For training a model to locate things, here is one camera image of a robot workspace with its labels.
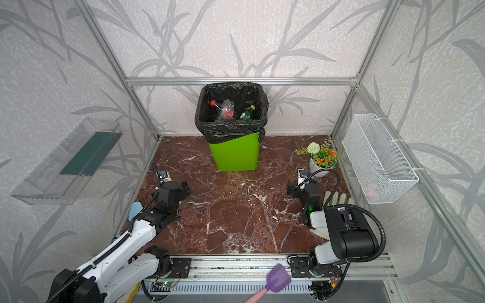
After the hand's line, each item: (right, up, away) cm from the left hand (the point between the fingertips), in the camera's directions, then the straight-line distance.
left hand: (177, 179), depth 84 cm
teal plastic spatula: (-22, -15, +5) cm, 27 cm away
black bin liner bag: (+29, +41, +10) cm, 51 cm away
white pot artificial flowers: (+68, +10, +9) cm, 70 cm away
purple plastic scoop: (+44, -36, -13) cm, 58 cm away
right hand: (+58, +2, +9) cm, 58 cm away
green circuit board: (+1, -38, -13) cm, 40 cm away
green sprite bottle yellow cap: (+32, +32, +12) cm, 47 cm away
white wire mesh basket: (+77, +6, -22) cm, 80 cm away
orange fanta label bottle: (+22, +33, +8) cm, 40 cm away
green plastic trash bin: (+27, +11, +9) cm, 30 cm away
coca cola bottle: (+14, +37, +10) cm, 41 cm away
